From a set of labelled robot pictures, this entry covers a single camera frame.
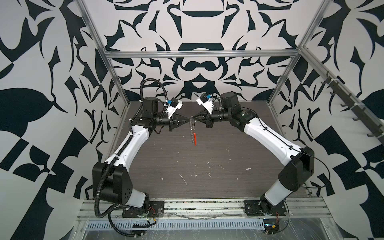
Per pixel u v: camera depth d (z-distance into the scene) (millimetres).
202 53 868
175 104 636
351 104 602
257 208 740
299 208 763
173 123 652
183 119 709
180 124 705
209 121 647
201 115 675
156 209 739
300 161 437
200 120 712
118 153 456
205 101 633
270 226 714
